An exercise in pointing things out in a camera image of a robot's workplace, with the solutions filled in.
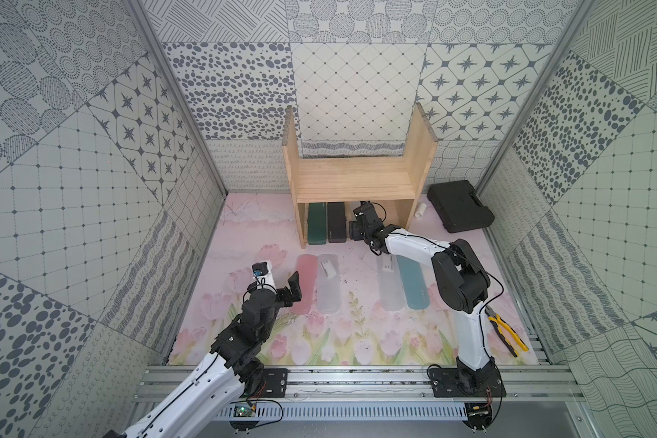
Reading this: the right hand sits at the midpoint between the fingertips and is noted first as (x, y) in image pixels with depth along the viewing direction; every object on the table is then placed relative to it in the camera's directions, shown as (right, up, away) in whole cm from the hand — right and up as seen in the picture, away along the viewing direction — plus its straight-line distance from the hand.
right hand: (364, 226), depth 101 cm
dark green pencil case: (-18, +1, -1) cm, 18 cm away
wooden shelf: (+8, +14, -15) cm, 22 cm away
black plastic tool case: (+40, +7, +10) cm, 42 cm away
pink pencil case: (-21, -15, -3) cm, 26 cm away
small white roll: (+22, +4, +7) cm, 24 cm away
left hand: (-26, -12, -23) cm, 37 cm away
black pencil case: (-10, +2, -2) cm, 11 cm away
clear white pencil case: (-13, -20, -8) cm, 25 cm away
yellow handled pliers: (+43, -34, -19) cm, 58 cm away
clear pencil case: (+9, -20, -8) cm, 24 cm away
